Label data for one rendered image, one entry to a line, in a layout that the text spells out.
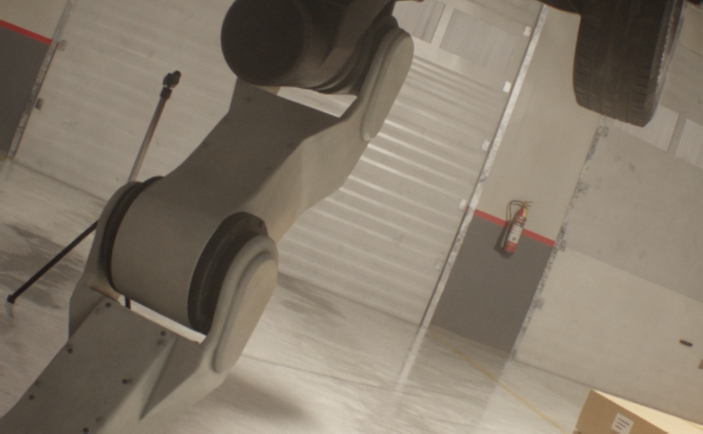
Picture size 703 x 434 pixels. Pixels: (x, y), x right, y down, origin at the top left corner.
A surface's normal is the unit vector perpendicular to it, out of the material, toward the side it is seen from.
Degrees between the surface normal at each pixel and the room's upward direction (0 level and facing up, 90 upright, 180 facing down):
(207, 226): 54
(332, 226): 90
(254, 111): 49
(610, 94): 157
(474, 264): 90
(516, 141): 90
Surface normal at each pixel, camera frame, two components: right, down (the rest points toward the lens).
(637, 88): -0.36, 0.74
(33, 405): 0.00, -0.71
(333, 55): 0.69, 0.68
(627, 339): 0.12, 0.02
